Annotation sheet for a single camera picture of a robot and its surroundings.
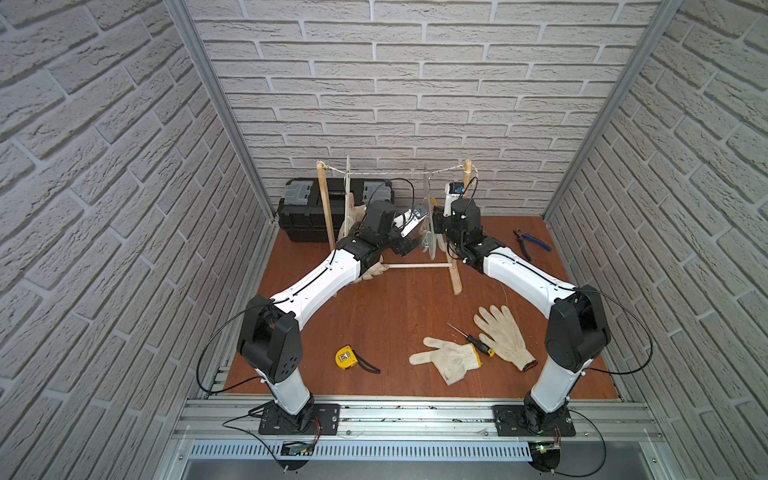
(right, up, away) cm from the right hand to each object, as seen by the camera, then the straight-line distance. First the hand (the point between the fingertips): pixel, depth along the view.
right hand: (439, 205), depth 87 cm
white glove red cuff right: (+21, -41, +1) cm, 46 cm away
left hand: (-8, -4, -5) cm, 10 cm away
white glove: (-19, -19, +5) cm, 28 cm away
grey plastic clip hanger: (-3, -9, -7) cm, 12 cm away
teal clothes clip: (-5, -10, -7) cm, 13 cm away
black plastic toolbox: (-44, -1, +11) cm, 46 cm away
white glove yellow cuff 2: (+3, -45, -3) cm, 45 cm away
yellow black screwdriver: (+11, -41, -1) cm, 42 cm away
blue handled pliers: (+36, -10, +26) cm, 46 cm away
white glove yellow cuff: (-2, -11, -15) cm, 19 cm away
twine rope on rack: (-11, +15, +23) cm, 30 cm away
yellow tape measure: (-27, -43, -5) cm, 51 cm away
